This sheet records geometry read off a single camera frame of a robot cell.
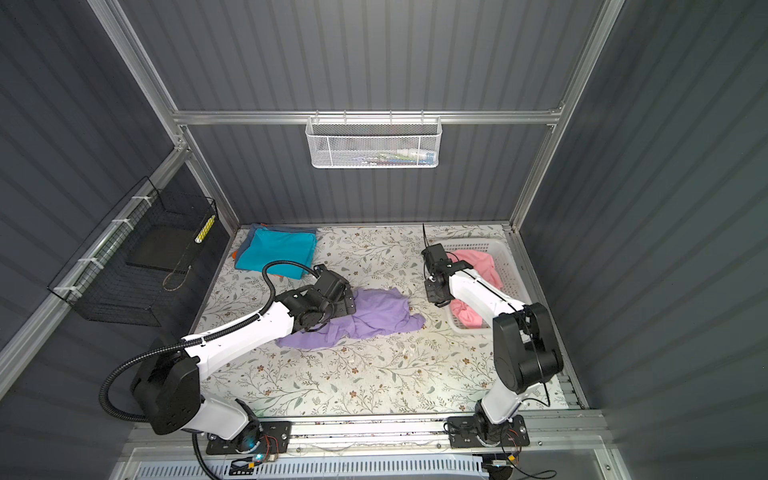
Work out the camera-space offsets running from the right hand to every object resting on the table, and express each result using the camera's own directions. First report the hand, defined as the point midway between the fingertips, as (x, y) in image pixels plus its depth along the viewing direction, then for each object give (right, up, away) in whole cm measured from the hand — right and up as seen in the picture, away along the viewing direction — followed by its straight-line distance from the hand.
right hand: (446, 292), depth 92 cm
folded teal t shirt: (-61, +15, +15) cm, 65 cm away
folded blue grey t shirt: (-58, +22, +26) cm, 67 cm away
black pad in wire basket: (-77, +14, -15) cm, 80 cm away
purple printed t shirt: (-21, -6, -2) cm, 22 cm away
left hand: (-32, -2, -6) cm, 33 cm away
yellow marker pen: (-69, +18, -12) cm, 72 cm away
